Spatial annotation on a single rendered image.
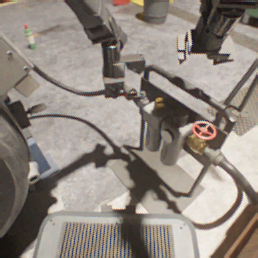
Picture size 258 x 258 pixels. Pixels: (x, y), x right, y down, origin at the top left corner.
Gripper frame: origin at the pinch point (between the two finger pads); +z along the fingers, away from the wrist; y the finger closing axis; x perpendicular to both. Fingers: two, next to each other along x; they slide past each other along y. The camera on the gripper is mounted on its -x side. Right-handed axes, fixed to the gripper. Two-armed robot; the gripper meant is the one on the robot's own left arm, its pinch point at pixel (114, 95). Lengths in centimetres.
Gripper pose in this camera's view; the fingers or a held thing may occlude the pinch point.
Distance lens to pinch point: 72.4
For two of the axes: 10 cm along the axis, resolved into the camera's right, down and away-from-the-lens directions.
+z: 0.1, 6.6, 7.5
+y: -1.9, -7.3, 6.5
